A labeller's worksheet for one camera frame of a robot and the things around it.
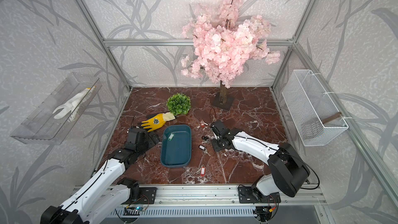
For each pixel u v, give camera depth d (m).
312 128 0.73
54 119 0.64
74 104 0.64
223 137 0.63
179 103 0.94
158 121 0.99
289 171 0.43
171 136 0.94
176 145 0.91
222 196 0.75
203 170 0.81
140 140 0.66
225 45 0.61
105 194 0.49
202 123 1.00
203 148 0.89
